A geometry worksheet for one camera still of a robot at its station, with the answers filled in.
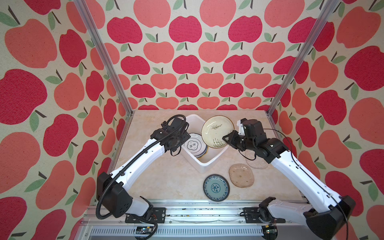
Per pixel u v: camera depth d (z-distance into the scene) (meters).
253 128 0.53
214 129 0.78
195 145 0.98
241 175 0.88
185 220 0.73
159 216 0.75
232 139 0.64
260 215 0.68
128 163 0.44
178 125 0.60
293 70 0.95
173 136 0.55
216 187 0.84
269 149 0.49
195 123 0.96
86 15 0.72
